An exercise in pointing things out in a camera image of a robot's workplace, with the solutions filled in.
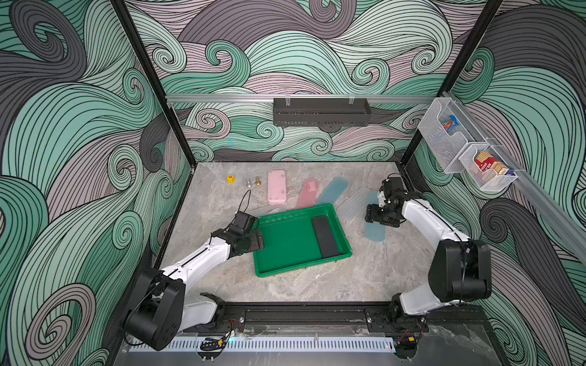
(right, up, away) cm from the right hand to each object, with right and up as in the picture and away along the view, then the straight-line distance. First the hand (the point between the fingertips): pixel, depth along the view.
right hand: (379, 220), depth 89 cm
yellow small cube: (-65, +17, +23) cm, 71 cm away
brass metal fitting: (-51, +15, +22) cm, 58 cm away
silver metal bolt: (-56, +14, +21) cm, 62 cm away
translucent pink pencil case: (-27, +10, +18) cm, 34 cm away
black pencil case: (-21, -9, +4) cm, 23 cm away
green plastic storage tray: (-35, -9, +2) cm, 37 cm away
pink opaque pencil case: (-42, +13, +18) cm, 47 cm away
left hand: (-50, -8, -2) cm, 51 cm away
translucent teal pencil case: (-14, +11, +21) cm, 28 cm away
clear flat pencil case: (-7, +4, +12) cm, 15 cm away
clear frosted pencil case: (-46, +2, +12) cm, 48 cm away
